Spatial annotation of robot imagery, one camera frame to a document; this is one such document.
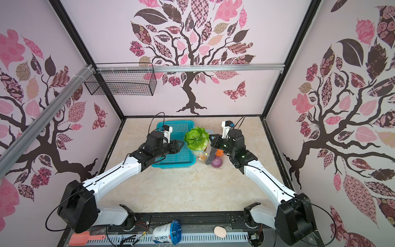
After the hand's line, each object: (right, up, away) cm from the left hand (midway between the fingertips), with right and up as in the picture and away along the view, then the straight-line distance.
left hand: (182, 145), depth 81 cm
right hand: (+15, +6, -4) cm, 16 cm away
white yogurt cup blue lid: (-3, -35, -18) cm, 40 cm away
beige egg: (+19, -39, -12) cm, 45 cm away
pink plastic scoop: (-44, -41, -14) cm, 62 cm away
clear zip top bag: (+17, -8, +6) cm, 20 cm away
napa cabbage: (+8, +4, -7) cm, 12 cm away
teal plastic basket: (-1, -10, +16) cm, 19 cm away
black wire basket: (-39, +41, +13) cm, 58 cm away
